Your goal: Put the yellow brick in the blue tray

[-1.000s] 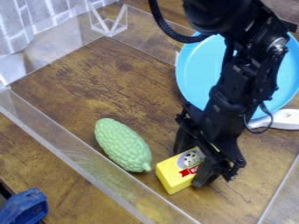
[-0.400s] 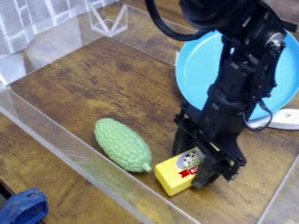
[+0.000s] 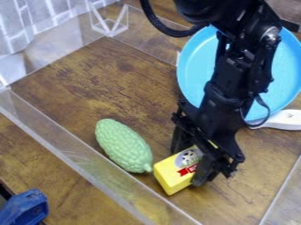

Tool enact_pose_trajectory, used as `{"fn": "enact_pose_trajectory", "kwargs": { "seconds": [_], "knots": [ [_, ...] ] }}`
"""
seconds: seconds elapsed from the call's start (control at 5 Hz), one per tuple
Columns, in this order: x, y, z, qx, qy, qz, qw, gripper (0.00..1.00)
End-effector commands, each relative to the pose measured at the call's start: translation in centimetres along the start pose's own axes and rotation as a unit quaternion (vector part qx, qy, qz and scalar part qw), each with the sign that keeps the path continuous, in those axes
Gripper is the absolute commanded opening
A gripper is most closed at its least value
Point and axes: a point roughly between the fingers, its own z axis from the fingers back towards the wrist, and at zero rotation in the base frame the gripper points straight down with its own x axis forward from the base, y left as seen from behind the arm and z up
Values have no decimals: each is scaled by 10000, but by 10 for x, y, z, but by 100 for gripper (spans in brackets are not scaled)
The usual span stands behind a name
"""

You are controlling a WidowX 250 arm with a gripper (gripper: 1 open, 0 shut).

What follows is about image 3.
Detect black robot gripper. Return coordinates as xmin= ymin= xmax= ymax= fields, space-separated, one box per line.
xmin=170 ymin=82 xmax=246 ymax=186

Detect yellow butter brick toy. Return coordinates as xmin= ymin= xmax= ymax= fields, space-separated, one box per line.
xmin=152 ymin=145 xmax=202 ymax=195

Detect green bitter gourd toy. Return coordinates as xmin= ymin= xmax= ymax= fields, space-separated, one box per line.
xmin=95 ymin=119 xmax=152 ymax=173

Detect blue round plastic tray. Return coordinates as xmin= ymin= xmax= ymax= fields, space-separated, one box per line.
xmin=176 ymin=26 xmax=301 ymax=114

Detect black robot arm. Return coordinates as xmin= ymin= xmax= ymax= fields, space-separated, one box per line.
xmin=171 ymin=0 xmax=282 ymax=186

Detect white plastic object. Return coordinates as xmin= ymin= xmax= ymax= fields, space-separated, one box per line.
xmin=250 ymin=109 xmax=301 ymax=131

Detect grey checkered curtain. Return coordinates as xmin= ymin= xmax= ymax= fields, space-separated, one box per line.
xmin=0 ymin=0 xmax=119 ymax=58

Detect clear acrylic enclosure wall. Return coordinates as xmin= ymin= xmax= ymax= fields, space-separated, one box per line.
xmin=0 ymin=0 xmax=301 ymax=225

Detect black braided cable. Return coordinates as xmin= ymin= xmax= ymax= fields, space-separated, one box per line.
xmin=139 ymin=0 xmax=203 ymax=39

